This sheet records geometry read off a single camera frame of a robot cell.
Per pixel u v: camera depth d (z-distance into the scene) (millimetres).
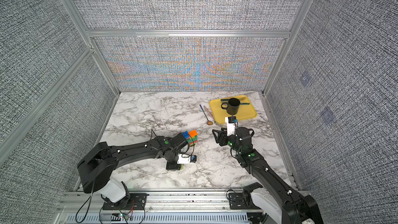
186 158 732
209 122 1018
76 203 764
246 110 1102
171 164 740
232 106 1029
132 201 732
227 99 1195
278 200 498
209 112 1070
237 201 732
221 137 716
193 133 842
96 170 415
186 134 849
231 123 702
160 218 702
